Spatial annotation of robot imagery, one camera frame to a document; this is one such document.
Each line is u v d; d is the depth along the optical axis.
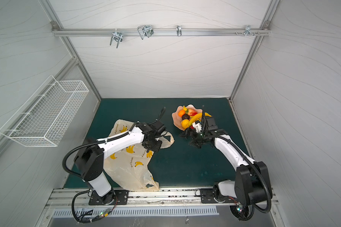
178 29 0.72
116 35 0.77
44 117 0.69
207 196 0.73
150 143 0.70
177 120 1.04
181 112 1.04
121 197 0.74
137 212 0.70
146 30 0.77
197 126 0.80
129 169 0.77
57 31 0.77
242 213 0.72
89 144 0.45
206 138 0.62
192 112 1.02
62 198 0.75
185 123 0.97
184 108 1.05
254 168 0.41
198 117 1.01
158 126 0.69
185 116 1.03
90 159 0.45
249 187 0.41
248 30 0.76
